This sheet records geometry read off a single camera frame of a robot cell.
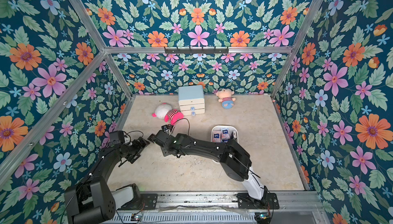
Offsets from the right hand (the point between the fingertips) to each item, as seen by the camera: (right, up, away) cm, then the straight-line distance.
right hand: (167, 147), depth 83 cm
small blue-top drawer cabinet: (+11, +27, +15) cm, 33 cm away
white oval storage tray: (+38, +9, +11) cm, 40 cm away
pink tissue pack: (+28, +4, +7) cm, 29 cm away
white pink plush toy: (-7, +19, +18) cm, 27 cm away
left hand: (-13, 0, +4) cm, 14 cm away
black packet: (+38, +5, +7) cm, 39 cm away
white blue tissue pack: (+33, +6, +8) cm, 34 cm away
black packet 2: (-3, +9, +16) cm, 19 cm away
